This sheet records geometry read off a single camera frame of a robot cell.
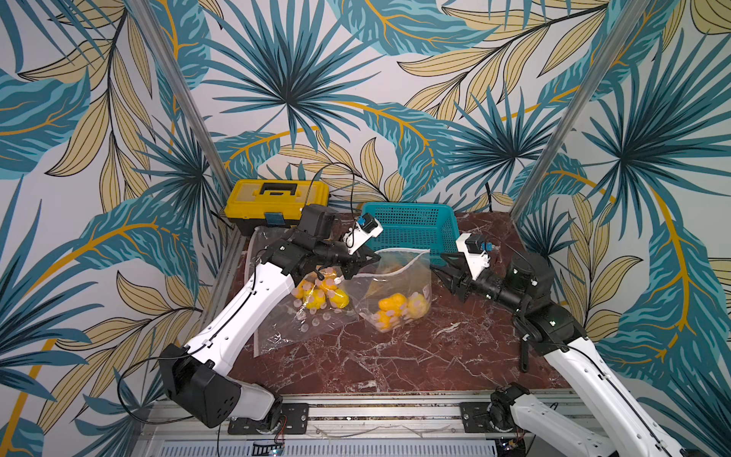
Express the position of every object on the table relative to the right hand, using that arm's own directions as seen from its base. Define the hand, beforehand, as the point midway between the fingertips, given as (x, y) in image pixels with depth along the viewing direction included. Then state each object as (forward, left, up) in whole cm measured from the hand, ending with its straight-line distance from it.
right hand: (439, 259), depth 65 cm
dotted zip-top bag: (-2, +39, -29) cm, 49 cm away
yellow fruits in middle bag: (0, +3, -24) cm, 24 cm away
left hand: (+3, +15, -4) cm, 15 cm away
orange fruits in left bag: (+7, +31, -27) cm, 42 cm away
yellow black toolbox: (+37, +50, -16) cm, 64 cm away
